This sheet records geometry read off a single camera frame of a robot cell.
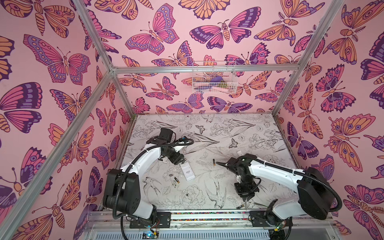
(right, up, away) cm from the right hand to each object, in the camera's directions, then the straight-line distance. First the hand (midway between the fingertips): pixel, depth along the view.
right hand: (243, 198), depth 75 cm
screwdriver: (+1, -4, +1) cm, 4 cm away
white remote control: (-28, +10, +15) cm, 33 cm away
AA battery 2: (-35, +5, +12) cm, 37 cm away
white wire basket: (-12, +68, +21) cm, 72 cm away
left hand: (-33, +20, +12) cm, 41 cm away
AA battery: (-12, +13, +19) cm, 26 cm away
